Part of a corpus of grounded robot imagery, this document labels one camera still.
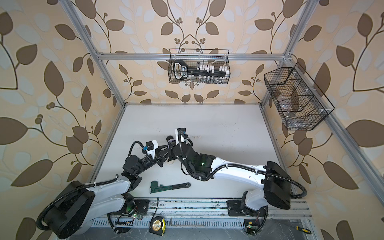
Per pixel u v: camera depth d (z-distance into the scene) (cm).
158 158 68
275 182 40
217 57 91
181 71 85
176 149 54
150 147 64
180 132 64
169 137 99
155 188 80
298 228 68
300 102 74
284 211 74
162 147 72
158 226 67
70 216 41
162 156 70
